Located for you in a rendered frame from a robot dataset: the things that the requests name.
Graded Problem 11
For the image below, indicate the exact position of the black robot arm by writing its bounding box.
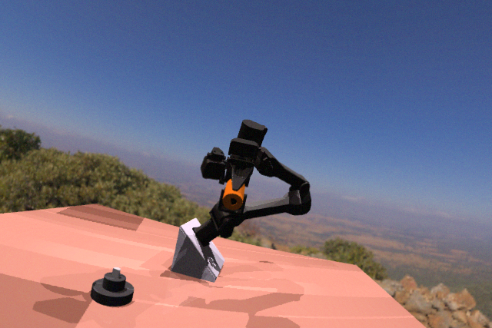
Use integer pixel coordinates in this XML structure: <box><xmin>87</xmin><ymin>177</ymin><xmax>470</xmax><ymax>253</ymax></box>
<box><xmin>192</xmin><ymin>119</ymin><xmax>311</xmax><ymax>247</ymax></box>

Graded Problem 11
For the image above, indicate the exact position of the black round pedestal with silver shaft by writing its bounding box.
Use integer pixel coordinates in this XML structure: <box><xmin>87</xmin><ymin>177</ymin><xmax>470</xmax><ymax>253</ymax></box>
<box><xmin>91</xmin><ymin>267</ymin><xmax>135</xmax><ymax>307</ymax></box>

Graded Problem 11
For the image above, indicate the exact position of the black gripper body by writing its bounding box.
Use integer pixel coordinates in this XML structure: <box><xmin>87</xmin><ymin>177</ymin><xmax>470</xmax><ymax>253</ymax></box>
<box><xmin>218</xmin><ymin>138</ymin><xmax>259</xmax><ymax>216</ymax></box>

